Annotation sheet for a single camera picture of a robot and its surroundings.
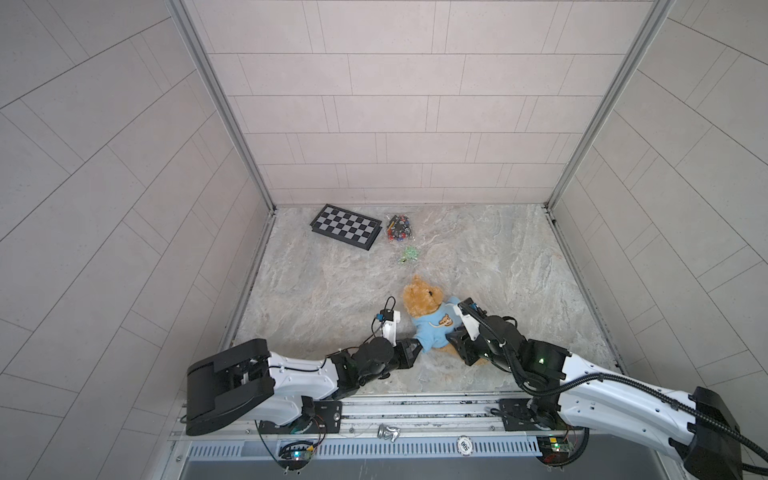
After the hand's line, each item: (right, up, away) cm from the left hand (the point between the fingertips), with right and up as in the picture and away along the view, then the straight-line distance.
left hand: (433, 348), depth 76 cm
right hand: (+4, +2, +1) cm, 4 cm away
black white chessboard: (-27, +32, +30) cm, 51 cm away
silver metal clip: (-11, -17, -8) cm, 21 cm away
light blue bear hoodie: (0, +5, 0) cm, 5 cm away
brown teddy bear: (-3, +12, +1) cm, 13 cm away
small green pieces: (-5, +22, +26) cm, 35 cm away
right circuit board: (+27, -20, -8) cm, 34 cm away
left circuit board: (-31, -18, -11) cm, 38 cm away
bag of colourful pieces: (-9, +31, +31) cm, 44 cm away
